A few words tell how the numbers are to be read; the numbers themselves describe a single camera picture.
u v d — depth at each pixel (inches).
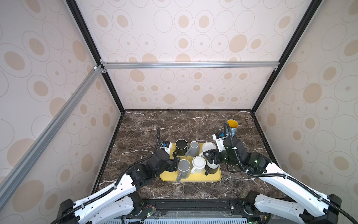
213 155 24.7
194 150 34.4
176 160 26.8
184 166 30.7
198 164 32.3
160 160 21.1
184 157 36.1
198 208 29.3
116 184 18.6
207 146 34.4
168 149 26.2
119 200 23.6
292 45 32.0
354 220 14.5
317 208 15.6
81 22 28.1
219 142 22.4
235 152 20.3
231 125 40.5
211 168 32.0
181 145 34.7
